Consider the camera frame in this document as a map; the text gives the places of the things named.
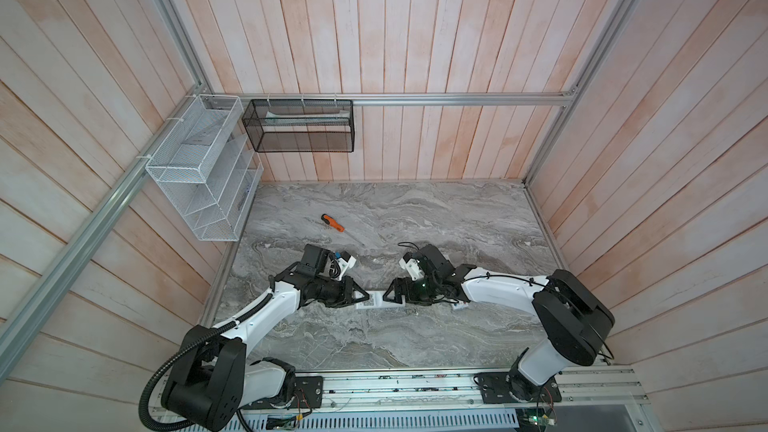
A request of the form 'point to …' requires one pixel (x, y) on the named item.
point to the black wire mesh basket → (301, 125)
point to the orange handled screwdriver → (331, 221)
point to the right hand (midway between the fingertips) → (393, 298)
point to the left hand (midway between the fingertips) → (365, 303)
